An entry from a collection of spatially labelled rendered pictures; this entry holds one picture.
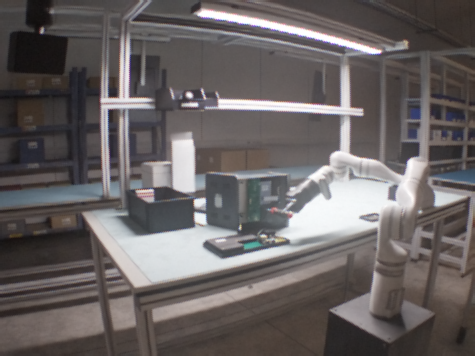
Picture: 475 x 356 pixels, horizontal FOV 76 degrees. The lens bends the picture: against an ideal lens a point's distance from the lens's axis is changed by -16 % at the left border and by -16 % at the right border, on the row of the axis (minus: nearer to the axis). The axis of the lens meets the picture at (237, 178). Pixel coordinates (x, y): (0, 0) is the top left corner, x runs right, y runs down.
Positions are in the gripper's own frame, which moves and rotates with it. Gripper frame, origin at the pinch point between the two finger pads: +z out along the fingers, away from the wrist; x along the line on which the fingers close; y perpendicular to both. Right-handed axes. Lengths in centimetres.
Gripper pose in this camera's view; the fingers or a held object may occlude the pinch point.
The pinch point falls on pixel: (283, 215)
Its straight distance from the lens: 121.3
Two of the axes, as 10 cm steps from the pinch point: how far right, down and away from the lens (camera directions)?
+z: -7.5, 5.0, -4.4
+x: -3.5, -8.6, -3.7
